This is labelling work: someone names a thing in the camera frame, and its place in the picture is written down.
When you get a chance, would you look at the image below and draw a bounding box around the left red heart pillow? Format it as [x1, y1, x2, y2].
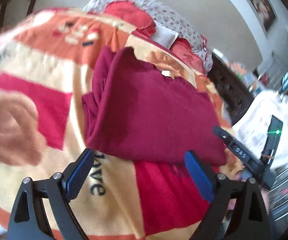
[104, 0, 156, 37]

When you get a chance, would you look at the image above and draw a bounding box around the dark carved wooden cabinet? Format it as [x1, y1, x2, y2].
[207, 54, 254, 125]

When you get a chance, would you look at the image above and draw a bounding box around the dark red knit sweater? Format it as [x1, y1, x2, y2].
[82, 47, 226, 166]

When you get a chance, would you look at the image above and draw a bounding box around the right red heart pillow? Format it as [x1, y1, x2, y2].
[170, 37, 206, 74]

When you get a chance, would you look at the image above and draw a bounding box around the white square pillow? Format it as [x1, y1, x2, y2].
[151, 21, 179, 49]

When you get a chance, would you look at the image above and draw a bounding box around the floral bed quilt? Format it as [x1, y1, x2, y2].
[83, 0, 213, 73]

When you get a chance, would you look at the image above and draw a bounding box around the framed wall picture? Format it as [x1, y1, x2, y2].
[247, 0, 278, 35]

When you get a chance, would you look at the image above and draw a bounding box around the red heart pillow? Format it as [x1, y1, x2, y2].
[104, 0, 156, 37]
[170, 37, 206, 74]

